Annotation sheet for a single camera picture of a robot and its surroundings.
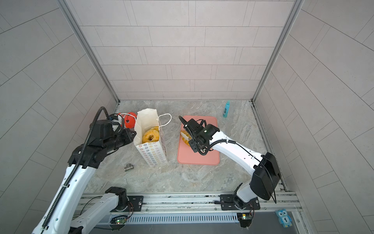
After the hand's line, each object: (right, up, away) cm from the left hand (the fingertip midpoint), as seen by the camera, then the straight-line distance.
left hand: (140, 130), depth 70 cm
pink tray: (+21, -18, +18) cm, 33 cm away
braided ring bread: (+5, -2, +8) cm, 9 cm away
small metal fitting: (-11, -22, +12) cm, 27 cm away
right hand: (+27, -9, +9) cm, 30 cm away
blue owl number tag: (+68, -40, -4) cm, 79 cm away
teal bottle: (+48, +11, +31) cm, 59 cm away
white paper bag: (+4, -12, +2) cm, 13 cm away
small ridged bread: (+21, -5, +11) cm, 24 cm away
